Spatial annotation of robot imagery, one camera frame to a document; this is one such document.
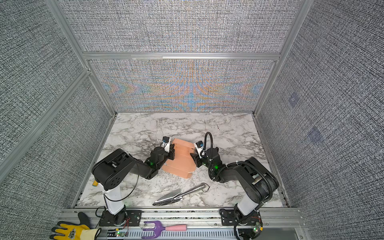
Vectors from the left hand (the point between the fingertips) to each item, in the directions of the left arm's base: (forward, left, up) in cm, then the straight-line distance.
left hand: (174, 145), depth 95 cm
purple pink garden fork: (-43, +7, -6) cm, 44 cm away
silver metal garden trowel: (-29, -1, -5) cm, 29 cm away
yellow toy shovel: (-20, +44, -4) cm, 49 cm away
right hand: (-5, -12, +1) cm, 13 cm away
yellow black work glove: (-42, +44, -2) cm, 61 cm away
